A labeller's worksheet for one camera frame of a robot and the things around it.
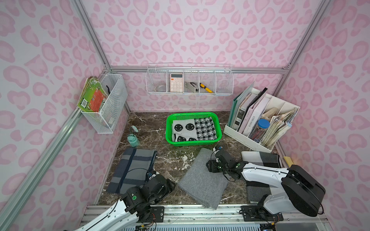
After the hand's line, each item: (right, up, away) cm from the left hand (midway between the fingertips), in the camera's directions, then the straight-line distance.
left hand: (174, 186), depth 77 cm
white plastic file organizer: (+64, +45, +11) cm, 79 cm away
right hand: (+20, +9, +11) cm, 24 cm away
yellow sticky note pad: (+74, +9, +18) cm, 77 cm away
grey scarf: (+13, +1, +3) cm, 13 cm away
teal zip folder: (+36, +46, +7) cm, 59 cm away
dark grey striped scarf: (-27, +8, +13) cm, 30 cm away
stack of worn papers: (+59, +33, +4) cm, 67 cm away
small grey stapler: (+10, +58, +19) cm, 62 cm away
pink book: (+42, +40, +5) cm, 58 cm away
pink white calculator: (-1, +61, +18) cm, 63 cm away
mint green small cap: (-24, +31, +7) cm, 39 cm away
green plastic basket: (+6, +39, +31) cm, 51 cm away
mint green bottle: (-29, +23, +18) cm, 41 cm away
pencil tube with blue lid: (+52, +33, +9) cm, 62 cm away
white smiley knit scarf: (+13, +29, +26) cm, 41 cm away
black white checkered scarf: (+45, -3, +1) cm, 45 cm away
